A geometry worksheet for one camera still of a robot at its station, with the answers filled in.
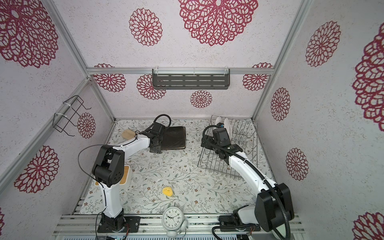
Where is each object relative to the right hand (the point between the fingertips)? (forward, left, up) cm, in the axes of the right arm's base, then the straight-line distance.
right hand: (208, 138), depth 84 cm
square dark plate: (+13, +23, -17) cm, 32 cm away
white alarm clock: (-39, +17, -15) cm, 45 cm away
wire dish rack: (+21, -29, -22) cm, 42 cm away
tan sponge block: (+13, +55, -14) cm, 59 cm away
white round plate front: (+17, -7, -2) cm, 18 cm away
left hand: (+7, +31, -13) cm, 34 cm away
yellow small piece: (-25, +22, -17) cm, 37 cm away
